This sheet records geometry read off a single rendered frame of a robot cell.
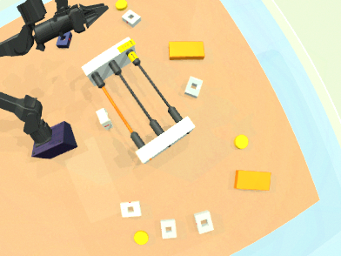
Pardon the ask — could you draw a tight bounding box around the yellow disc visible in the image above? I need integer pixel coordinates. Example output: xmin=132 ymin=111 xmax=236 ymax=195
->
xmin=116 ymin=0 xmax=128 ymax=10
xmin=134 ymin=231 xmax=149 ymax=245
xmin=233 ymin=135 xmax=248 ymax=149

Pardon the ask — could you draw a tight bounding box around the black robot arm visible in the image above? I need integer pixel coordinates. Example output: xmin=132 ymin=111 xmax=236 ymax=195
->
xmin=0 ymin=0 xmax=71 ymax=148

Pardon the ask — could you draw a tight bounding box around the white block with red mark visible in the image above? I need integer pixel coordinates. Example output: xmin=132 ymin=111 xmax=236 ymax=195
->
xmin=161 ymin=219 xmax=176 ymax=239

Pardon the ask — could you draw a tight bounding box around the white rectangular block with red arrow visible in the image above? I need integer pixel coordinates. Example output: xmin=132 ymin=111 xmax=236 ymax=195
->
xmin=184 ymin=77 xmax=203 ymax=98

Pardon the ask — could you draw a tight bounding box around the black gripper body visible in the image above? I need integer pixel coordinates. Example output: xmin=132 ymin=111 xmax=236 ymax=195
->
xmin=50 ymin=4 xmax=86 ymax=37

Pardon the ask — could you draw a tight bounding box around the white box with red mark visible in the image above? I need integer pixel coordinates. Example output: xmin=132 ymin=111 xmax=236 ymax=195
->
xmin=120 ymin=201 xmax=142 ymax=218

